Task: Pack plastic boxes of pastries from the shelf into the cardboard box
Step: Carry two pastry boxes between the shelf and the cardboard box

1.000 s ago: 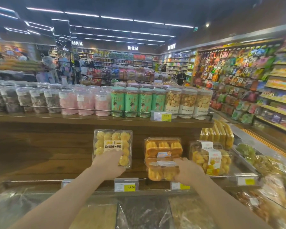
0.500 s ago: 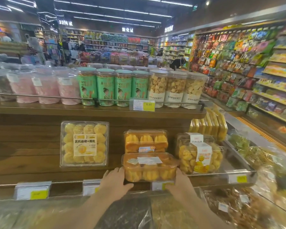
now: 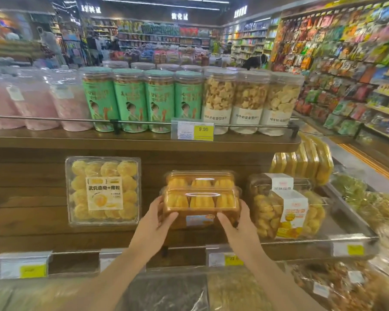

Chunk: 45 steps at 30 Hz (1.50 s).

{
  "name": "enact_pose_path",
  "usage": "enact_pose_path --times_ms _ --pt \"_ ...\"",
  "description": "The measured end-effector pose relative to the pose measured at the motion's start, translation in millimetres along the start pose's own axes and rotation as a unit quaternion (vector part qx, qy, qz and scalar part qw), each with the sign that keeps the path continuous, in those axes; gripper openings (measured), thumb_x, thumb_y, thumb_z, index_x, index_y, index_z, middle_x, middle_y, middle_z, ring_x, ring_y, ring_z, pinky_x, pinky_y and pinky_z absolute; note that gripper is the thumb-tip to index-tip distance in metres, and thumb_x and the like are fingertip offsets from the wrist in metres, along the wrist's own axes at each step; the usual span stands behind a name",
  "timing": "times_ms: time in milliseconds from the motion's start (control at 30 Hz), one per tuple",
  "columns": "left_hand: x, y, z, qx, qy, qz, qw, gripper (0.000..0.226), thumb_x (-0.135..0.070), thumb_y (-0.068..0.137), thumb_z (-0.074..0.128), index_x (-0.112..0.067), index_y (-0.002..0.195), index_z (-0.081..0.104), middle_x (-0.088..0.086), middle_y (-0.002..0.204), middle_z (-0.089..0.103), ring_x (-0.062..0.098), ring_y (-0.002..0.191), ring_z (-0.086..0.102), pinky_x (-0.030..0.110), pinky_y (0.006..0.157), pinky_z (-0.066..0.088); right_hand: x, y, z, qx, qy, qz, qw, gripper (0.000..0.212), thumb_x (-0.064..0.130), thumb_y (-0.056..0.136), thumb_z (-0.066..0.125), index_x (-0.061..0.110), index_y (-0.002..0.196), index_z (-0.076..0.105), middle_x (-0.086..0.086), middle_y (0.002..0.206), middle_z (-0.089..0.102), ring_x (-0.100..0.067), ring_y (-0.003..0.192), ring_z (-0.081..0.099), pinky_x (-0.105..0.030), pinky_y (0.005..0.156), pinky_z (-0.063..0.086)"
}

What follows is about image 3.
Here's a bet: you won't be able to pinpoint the person's right forearm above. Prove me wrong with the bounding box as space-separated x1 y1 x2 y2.
242 248 326 311

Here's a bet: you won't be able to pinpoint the clear star biscuit jar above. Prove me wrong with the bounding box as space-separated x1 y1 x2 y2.
229 70 272 135
201 68 238 135
258 72 305 137

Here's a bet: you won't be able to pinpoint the person's right hand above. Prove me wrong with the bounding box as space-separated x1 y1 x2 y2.
217 199 265 261

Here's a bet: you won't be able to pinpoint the clear cookie box white label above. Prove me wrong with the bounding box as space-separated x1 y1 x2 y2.
252 189 328 242
246 173 314 198

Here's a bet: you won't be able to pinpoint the yellow white price tag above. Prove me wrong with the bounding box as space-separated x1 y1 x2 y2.
171 118 215 141
332 242 366 258
99 248 128 273
0 251 53 280
205 244 245 268

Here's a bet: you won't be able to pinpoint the wooden display shelf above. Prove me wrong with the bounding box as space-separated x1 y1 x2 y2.
0 124 381 276

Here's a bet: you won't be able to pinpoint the pale green snack bag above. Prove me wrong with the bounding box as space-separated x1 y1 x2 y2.
0 278 94 311

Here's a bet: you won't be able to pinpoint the green label biscuit jar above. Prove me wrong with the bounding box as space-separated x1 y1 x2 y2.
174 70 204 122
79 66 116 133
112 68 148 133
144 69 176 134

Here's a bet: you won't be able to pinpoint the dark snack bag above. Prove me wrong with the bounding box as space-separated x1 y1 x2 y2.
125 272 209 311

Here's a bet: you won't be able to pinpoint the pile of green snack bags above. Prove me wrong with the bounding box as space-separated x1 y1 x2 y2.
330 173 389 279

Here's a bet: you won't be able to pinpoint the pink snack jar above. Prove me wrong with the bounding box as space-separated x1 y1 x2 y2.
49 68 94 132
0 65 26 130
10 68 60 131

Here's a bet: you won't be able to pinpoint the person's left forearm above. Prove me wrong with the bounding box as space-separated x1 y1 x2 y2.
60 247 157 311

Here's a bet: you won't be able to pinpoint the brown fried snack bag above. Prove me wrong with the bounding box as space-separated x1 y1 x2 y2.
290 260 384 311

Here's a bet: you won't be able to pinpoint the person's left hand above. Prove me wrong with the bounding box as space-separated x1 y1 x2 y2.
129 196 179 261

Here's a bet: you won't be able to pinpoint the brown green snack bag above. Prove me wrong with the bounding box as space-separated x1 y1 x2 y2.
207 267 281 311

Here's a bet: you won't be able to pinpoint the metal shelf rail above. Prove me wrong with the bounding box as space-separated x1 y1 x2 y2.
0 114 299 130

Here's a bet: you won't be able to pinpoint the row of upright yellow boxes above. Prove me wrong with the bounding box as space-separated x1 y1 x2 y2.
268 132 335 187

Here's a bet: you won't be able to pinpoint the square clear box yellow cookies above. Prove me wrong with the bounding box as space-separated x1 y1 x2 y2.
65 155 142 228

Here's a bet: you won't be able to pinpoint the background store shelves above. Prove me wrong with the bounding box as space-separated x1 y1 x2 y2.
84 16 281 67

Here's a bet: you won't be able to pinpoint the clear box of yellow pastries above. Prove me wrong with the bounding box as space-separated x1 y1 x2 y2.
163 170 238 191
160 185 242 231

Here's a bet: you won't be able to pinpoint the wall of hanging snack packets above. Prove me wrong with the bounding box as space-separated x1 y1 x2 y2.
270 0 389 144

